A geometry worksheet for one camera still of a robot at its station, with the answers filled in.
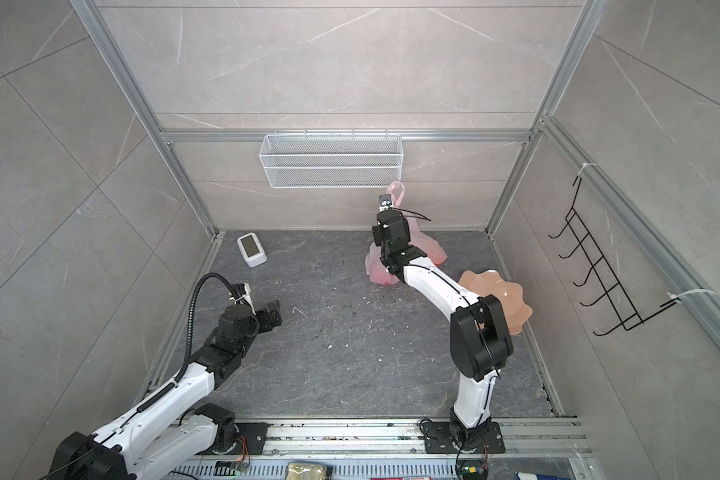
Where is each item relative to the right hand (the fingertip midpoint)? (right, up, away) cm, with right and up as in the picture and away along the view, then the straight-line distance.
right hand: (389, 216), depth 89 cm
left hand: (-37, -24, -5) cm, 44 cm away
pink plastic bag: (-4, -17, +14) cm, 22 cm away
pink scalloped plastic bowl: (+38, -22, +16) cm, 46 cm away
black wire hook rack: (+46, -24, -30) cm, 60 cm away
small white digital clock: (-50, -10, +19) cm, 54 cm away
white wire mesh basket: (-19, +21, +12) cm, 31 cm away
